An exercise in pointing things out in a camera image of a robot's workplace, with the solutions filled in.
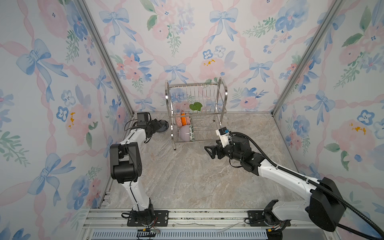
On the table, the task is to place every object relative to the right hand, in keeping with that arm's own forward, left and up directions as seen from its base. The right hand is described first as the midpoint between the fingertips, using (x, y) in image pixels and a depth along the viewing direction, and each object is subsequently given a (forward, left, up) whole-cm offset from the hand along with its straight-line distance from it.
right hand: (210, 143), depth 79 cm
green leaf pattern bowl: (+10, +10, -5) cm, 16 cm away
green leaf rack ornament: (+20, +8, +8) cm, 23 cm away
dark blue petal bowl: (+24, +31, -16) cm, 42 cm away
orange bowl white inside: (+22, +16, -5) cm, 28 cm away
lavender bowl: (+11, +15, -5) cm, 19 cm away
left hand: (+20, +33, -7) cm, 39 cm away
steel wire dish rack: (+16, +8, +8) cm, 20 cm away
